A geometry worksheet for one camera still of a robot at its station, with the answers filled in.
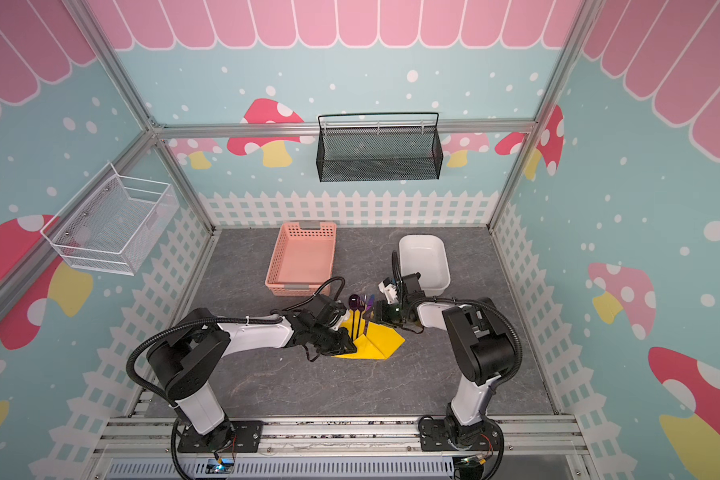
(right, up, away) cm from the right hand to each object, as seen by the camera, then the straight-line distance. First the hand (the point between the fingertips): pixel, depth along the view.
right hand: (367, 316), depth 93 cm
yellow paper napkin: (+3, -8, -3) cm, 9 cm away
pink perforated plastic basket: (-25, +17, +20) cm, 36 cm away
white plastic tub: (+22, +19, +20) cm, 36 cm away
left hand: (-4, -10, -6) cm, 13 cm away
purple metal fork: (-1, +1, +4) cm, 4 cm away
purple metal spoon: (-4, +3, +4) cm, 7 cm away
